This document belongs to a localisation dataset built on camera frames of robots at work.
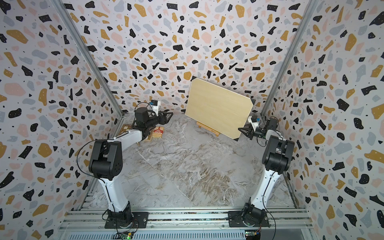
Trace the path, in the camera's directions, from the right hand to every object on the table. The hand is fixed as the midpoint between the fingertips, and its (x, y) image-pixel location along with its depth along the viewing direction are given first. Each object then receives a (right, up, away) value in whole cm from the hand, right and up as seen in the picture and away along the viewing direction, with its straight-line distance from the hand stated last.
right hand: (242, 127), depth 97 cm
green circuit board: (-62, -51, -27) cm, 84 cm away
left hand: (-45, +10, -4) cm, 46 cm away
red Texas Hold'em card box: (-58, -3, +11) cm, 59 cm away
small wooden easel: (-22, -1, +9) cm, 24 cm away
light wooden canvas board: (-13, +12, 0) cm, 18 cm away
